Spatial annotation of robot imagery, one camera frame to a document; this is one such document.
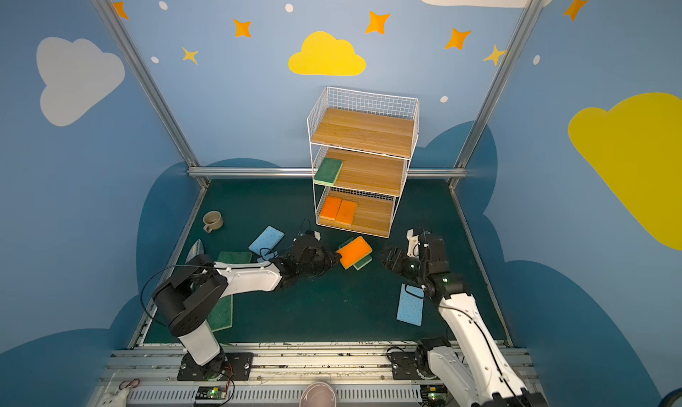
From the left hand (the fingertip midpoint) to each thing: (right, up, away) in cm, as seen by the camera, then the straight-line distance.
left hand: (348, 250), depth 88 cm
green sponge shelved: (-7, +27, +2) cm, 28 cm away
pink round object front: (-8, -35, -18) cm, 41 cm away
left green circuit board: (-38, -36, -17) cm, 55 cm away
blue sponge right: (+20, -18, -4) cm, 27 cm away
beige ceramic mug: (-54, +9, +16) cm, 57 cm away
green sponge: (+5, -5, +3) cm, 8 cm away
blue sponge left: (-31, +2, +13) cm, 34 cm away
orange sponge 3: (+2, -1, +3) cm, 4 cm away
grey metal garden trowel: (-56, -1, +9) cm, 57 cm away
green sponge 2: (-40, -3, +5) cm, 41 cm away
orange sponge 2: (0, +13, +20) cm, 24 cm away
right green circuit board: (+23, -37, -16) cm, 47 cm away
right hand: (+14, 0, -8) cm, 16 cm away
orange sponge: (-7, +15, +22) cm, 27 cm away
